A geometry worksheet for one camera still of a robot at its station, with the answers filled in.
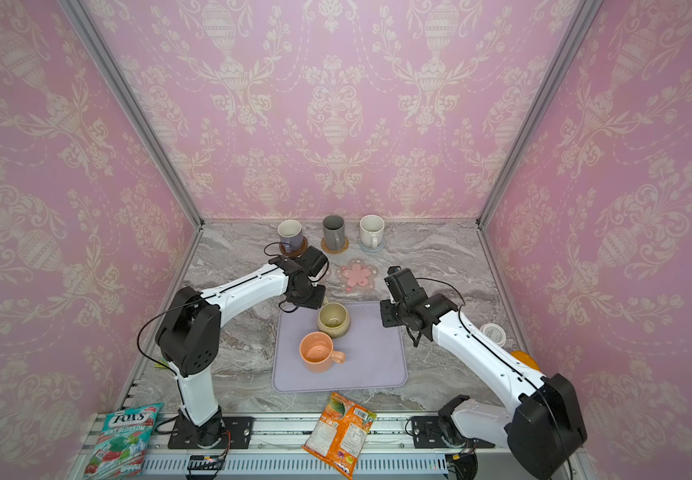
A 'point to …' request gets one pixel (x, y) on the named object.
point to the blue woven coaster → (371, 250)
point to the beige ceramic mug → (333, 319)
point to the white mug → (372, 231)
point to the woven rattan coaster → (335, 251)
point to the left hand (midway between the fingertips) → (318, 304)
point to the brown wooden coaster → (302, 249)
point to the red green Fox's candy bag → (122, 444)
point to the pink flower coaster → (356, 276)
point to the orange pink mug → (317, 352)
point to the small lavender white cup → (291, 236)
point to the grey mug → (334, 229)
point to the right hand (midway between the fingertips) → (390, 309)
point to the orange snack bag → (339, 436)
